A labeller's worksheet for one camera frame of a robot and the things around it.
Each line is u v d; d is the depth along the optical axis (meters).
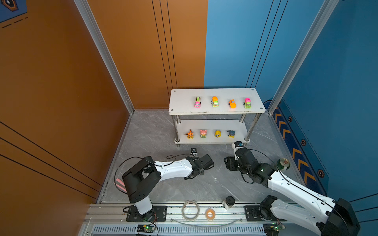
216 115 1.16
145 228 0.71
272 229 0.71
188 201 0.76
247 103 0.73
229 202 0.68
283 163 0.79
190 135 0.91
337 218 0.39
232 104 0.73
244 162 0.61
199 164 0.67
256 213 0.73
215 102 0.74
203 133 0.92
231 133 0.92
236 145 0.72
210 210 0.75
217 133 0.94
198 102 0.74
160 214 0.73
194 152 0.80
